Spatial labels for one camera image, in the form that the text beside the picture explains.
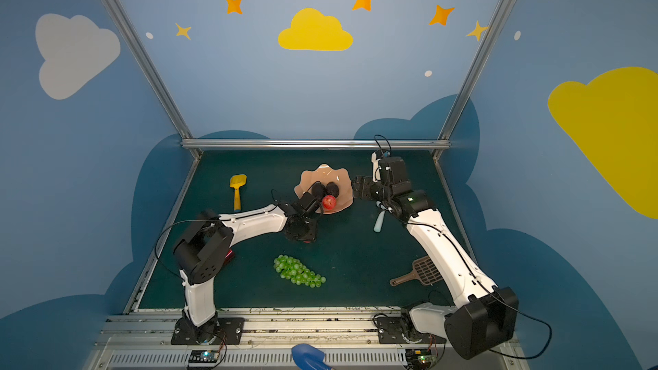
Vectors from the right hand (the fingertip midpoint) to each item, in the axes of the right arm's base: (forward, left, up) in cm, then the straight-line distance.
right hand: (369, 180), depth 79 cm
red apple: (+4, +13, -20) cm, 24 cm away
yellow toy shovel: (+14, +54, -22) cm, 60 cm away
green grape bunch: (-23, +22, -21) cm, 38 cm away
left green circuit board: (-47, +45, -24) cm, 69 cm away
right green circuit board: (-43, -16, -26) cm, 53 cm away
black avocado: (+10, +13, -20) cm, 25 cm away
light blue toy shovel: (-2, -7, -23) cm, 24 cm away
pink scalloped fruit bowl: (+20, +16, -22) cm, 34 cm away
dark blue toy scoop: (-45, +16, -24) cm, 54 cm away
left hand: (-9, +17, -23) cm, 30 cm away
